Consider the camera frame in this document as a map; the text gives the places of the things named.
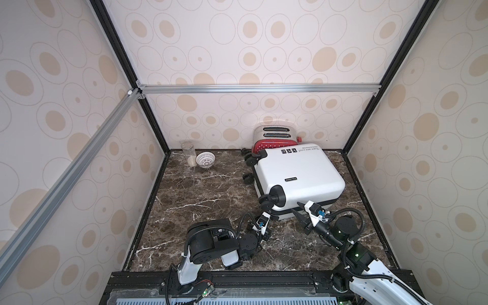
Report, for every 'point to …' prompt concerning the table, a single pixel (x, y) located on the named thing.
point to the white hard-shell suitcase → (298, 173)
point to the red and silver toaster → (271, 136)
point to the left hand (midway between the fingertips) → (273, 215)
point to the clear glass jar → (189, 150)
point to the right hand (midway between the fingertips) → (303, 204)
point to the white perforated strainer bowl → (205, 159)
